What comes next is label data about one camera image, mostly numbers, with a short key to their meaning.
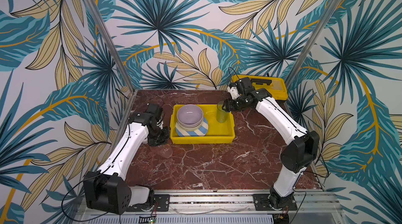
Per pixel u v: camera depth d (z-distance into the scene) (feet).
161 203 2.40
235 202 2.46
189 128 2.88
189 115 3.06
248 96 2.01
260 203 2.41
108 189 1.26
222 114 3.20
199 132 3.05
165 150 2.87
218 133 3.14
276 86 3.30
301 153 1.52
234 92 2.52
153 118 1.80
